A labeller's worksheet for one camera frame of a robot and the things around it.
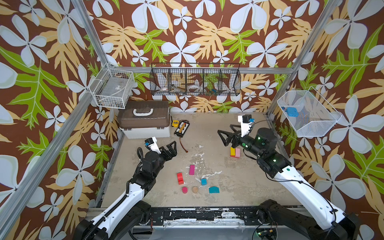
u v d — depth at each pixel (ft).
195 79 3.20
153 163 1.92
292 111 2.82
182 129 3.55
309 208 1.41
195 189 2.64
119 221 1.56
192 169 2.98
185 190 2.69
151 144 2.27
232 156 3.11
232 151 3.12
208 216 2.46
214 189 2.78
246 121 1.89
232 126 2.35
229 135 1.97
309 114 2.69
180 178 2.84
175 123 3.65
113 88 2.83
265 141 1.67
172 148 2.33
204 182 2.83
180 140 3.42
